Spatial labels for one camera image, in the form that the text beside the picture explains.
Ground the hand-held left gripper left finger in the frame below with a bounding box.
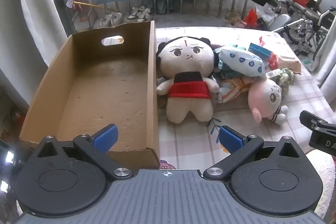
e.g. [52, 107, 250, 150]
[26, 124, 133, 180]

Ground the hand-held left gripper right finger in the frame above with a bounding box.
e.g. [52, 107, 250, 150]
[203, 125, 306, 181]

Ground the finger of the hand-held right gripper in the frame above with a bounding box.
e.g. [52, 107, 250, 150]
[299, 110, 336, 157]

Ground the pink plush doll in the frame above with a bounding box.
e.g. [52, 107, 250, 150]
[247, 79, 289, 125]

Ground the large cardboard box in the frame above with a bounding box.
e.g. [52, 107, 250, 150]
[19, 20, 160, 169]

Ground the green floral soft item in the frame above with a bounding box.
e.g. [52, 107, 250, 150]
[274, 68, 296, 94]

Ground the black-haired plush doll red dress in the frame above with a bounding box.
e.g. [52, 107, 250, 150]
[155, 36, 220, 124]

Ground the blue and white small box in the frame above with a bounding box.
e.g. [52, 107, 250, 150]
[248, 43, 272, 59]

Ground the orange striped soft item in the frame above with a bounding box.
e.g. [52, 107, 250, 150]
[218, 77, 254, 104]

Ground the teal soft item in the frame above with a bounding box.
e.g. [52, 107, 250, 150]
[215, 43, 247, 80]

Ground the plaid floral tablecloth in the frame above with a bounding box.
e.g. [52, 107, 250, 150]
[155, 27, 336, 169]

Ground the white fleece clothing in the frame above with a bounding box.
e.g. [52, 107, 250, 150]
[307, 150, 336, 224]

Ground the blue dotted snack bag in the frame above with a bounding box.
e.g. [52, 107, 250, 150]
[218, 46, 267, 79]

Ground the peach wet wipes pack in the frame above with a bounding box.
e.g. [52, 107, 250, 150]
[260, 36, 302, 73]

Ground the grey padded seat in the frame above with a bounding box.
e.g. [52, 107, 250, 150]
[269, 14, 292, 31]

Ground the beige sneaker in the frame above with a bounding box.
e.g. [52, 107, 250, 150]
[225, 13, 247, 28]

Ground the dark grey cloth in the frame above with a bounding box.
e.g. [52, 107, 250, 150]
[54, 0, 76, 35]

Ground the clear plastic bag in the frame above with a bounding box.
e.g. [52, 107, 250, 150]
[256, 2, 276, 22]

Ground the yellow broom stick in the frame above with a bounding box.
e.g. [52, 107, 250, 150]
[73, 1, 105, 9]

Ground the white curtain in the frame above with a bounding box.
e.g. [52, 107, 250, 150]
[10, 0, 69, 106]

